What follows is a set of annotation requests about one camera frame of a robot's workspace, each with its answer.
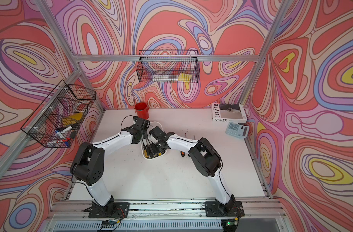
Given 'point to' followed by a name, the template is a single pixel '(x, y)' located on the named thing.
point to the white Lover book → (228, 112)
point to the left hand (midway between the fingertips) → (143, 133)
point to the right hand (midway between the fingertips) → (154, 153)
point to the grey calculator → (237, 129)
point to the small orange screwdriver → (183, 153)
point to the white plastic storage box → (151, 139)
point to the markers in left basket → (66, 133)
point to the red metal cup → (141, 110)
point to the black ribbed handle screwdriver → (147, 148)
